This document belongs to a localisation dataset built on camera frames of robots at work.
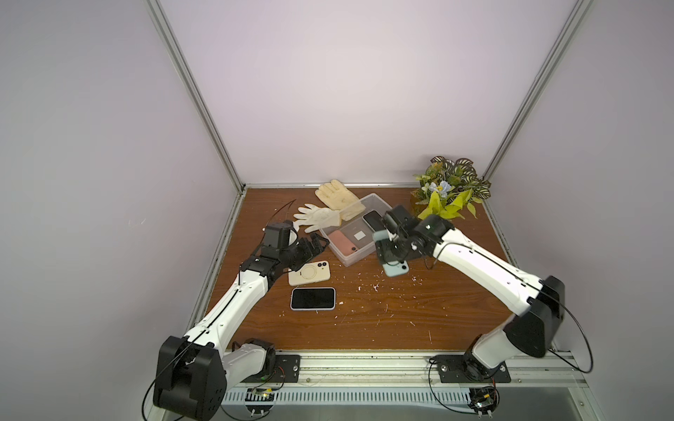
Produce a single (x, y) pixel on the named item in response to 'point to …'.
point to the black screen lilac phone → (312, 298)
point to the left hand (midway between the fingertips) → (325, 246)
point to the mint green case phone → (390, 270)
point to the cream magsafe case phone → (310, 273)
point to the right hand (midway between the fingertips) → (389, 249)
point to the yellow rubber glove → (336, 196)
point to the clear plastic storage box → (371, 202)
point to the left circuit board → (259, 395)
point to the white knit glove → (316, 217)
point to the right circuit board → (483, 400)
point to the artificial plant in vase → (448, 188)
